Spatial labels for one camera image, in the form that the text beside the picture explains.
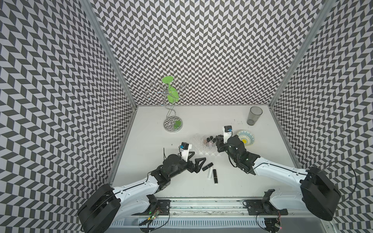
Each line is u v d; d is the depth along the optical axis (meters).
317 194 0.41
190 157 0.79
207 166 0.85
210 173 0.83
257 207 0.74
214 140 0.90
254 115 0.97
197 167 0.68
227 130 0.69
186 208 0.74
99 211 0.41
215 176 0.82
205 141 0.91
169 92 0.85
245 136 0.99
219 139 0.75
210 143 0.89
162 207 0.72
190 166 0.68
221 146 0.73
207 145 0.91
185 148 0.68
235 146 0.61
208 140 0.91
